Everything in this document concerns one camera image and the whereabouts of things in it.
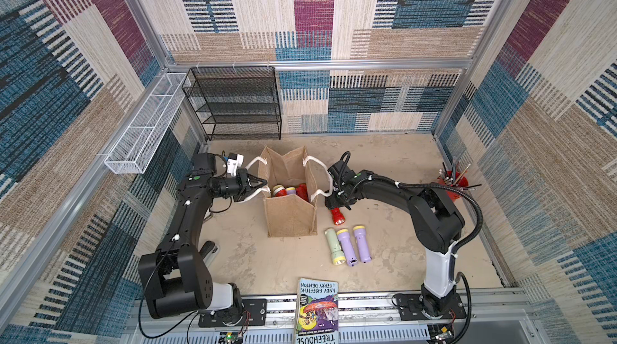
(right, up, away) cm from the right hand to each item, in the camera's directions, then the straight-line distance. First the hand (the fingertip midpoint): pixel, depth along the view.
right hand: (337, 203), depth 95 cm
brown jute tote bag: (-18, -2, -12) cm, 22 cm away
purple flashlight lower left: (+2, -11, -11) cm, 15 cm away
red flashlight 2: (-13, +5, -4) cm, 15 cm away
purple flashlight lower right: (+7, -9, -10) cm, 16 cm away
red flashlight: (0, -5, -4) cm, 6 cm away
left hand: (-25, +10, -17) cm, 31 cm away
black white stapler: (-44, -14, -14) cm, 48 cm away
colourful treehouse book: (-8, -27, -24) cm, 37 cm away
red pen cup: (+44, +10, -3) cm, 45 cm away
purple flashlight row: (-18, +6, -4) cm, 19 cm away
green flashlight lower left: (-2, -12, -12) cm, 17 cm away
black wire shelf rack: (-43, +43, +13) cm, 62 cm away
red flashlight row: (-22, +6, -7) cm, 24 cm away
